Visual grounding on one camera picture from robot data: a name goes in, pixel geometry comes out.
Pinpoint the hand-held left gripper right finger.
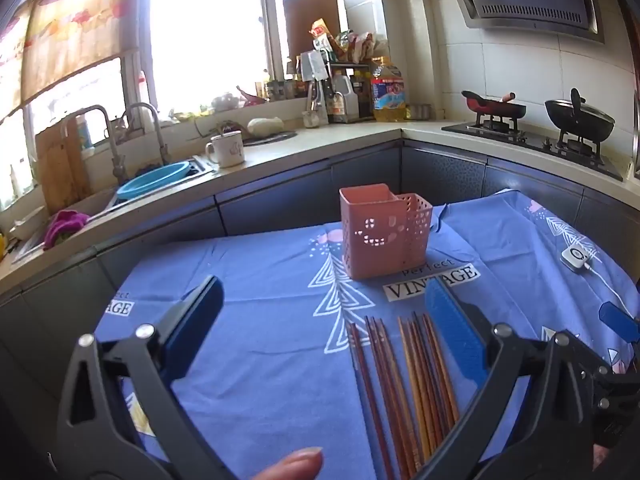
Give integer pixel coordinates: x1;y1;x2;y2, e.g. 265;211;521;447
415;277;598;480

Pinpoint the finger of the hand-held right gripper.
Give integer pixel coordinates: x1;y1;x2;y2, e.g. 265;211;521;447
581;356;640;412
598;302;640;344

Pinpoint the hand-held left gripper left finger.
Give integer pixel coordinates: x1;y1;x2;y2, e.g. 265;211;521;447
56;275;238;480

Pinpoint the bunch of wooden chopsticks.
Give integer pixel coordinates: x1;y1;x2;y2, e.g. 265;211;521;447
345;311;461;480

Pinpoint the pink utensil holder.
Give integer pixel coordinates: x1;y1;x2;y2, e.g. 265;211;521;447
339;183;434;281

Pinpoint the person's left hand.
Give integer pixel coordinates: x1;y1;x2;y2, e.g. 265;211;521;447
250;447;324;480

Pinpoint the small white device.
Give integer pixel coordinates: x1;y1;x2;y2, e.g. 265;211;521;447
559;246;593;272

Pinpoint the blue printed tablecloth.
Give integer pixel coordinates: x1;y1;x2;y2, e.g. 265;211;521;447
92;187;640;480

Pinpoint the blue plastic basin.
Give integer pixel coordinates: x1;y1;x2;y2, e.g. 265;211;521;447
116;161;191;201

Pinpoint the steel sink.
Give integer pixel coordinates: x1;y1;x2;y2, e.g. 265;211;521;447
10;180;121;261

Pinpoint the magenta cloth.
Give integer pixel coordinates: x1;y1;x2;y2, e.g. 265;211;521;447
42;209;92;251

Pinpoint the white mug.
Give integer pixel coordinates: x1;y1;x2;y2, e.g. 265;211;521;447
205;130;247;169

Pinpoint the steel faucet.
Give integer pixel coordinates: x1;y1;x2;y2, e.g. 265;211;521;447
125;102;170;166
60;104;126;186

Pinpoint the black gas stove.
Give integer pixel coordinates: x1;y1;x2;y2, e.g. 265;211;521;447
441;112;625;182

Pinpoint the wooden cutting board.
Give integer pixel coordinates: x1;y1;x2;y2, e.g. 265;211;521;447
35;115;93;213

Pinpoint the round dark mat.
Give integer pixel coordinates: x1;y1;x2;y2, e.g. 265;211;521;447
242;130;298;147

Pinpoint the white dough lump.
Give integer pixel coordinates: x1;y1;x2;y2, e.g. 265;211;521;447
247;117;285;137

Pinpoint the black wok with lid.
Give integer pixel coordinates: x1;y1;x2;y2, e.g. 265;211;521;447
544;88;617;143

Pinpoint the blue dish soap bottle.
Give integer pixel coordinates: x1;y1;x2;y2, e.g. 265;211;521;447
75;115;93;151

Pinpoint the white kitchen countertop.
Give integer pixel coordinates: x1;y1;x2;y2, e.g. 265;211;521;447
0;119;640;296

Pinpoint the red frying pan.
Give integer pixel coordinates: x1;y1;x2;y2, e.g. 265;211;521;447
461;90;528;120

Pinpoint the yellow cooking oil bottle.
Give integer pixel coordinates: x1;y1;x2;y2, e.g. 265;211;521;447
371;56;406;122

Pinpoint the row of seasoning jars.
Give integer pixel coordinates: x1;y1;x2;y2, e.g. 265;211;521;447
265;79;306;101

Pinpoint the dark sauce bottle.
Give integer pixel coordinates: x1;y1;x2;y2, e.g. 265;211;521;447
350;71;373;121

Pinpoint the white plastic jug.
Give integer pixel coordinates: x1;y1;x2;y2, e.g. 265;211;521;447
327;72;360;123

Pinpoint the steel cleaver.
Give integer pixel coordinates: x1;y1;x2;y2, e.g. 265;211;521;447
300;50;328;83

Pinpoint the black metal rack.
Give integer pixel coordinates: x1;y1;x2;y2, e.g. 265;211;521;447
320;60;376;123

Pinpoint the kitchen window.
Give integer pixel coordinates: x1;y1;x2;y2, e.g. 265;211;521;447
0;0;341;211

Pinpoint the plastic food bag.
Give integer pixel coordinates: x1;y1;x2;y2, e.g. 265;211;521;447
332;30;388;61

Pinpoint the printed window blind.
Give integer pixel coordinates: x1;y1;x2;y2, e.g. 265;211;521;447
0;0;141;111

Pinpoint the yellow snack packet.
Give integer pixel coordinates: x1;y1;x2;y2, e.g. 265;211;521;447
309;19;333;51

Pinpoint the brown board panel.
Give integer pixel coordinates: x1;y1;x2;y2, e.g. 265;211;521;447
281;0;341;78

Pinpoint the white cable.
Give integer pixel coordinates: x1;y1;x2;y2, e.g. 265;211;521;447
586;262;633;317

